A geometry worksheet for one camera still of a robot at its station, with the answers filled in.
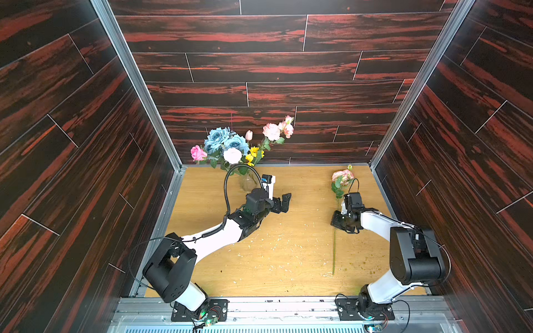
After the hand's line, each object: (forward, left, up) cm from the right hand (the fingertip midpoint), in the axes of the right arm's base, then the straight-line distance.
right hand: (338, 221), depth 97 cm
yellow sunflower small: (+20, +43, +21) cm, 52 cm away
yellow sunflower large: (+21, +41, +24) cm, 52 cm away
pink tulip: (+26, +43, +29) cm, 58 cm away
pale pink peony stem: (+21, -3, +7) cm, 22 cm away
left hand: (0, +27, +20) cm, 34 cm away
